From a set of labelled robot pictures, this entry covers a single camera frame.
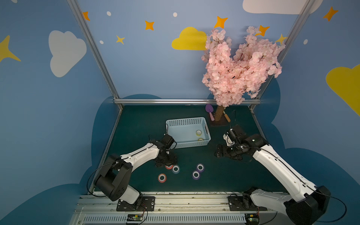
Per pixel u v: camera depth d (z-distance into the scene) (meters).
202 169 0.86
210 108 1.20
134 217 0.72
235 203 0.74
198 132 1.04
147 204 0.74
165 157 0.73
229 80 0.69
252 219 0.73
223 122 1.11
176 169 0.86
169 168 0.87
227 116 1.16
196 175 0.84
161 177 0.84
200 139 0.99
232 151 0.64
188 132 1.04
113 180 0.43
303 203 0.37
